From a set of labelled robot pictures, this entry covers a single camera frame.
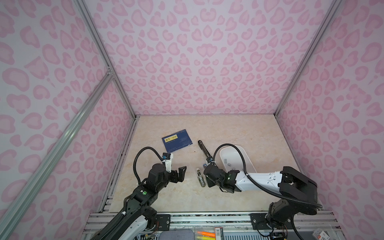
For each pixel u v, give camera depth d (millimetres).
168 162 704
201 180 859
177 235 678
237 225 736
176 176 698
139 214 542
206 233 701
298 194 434
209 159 764
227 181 615
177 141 1042
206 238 691
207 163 766
